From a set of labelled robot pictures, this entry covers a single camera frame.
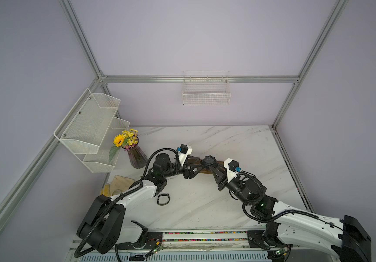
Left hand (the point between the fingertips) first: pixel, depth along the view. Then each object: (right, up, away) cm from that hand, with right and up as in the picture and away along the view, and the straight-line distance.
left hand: (200, 164), depth 76 cm
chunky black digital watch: (+4, +3, -9) cm, 10 cm away
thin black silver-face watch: (-19, -22, +8) cm, 31 cm away
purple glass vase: (-35, +2, +16) cm, 39 cm away
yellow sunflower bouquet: (-37, +12, +4) cm, 39 cm away
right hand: (+5, 0, -5) cm, 7 cm away
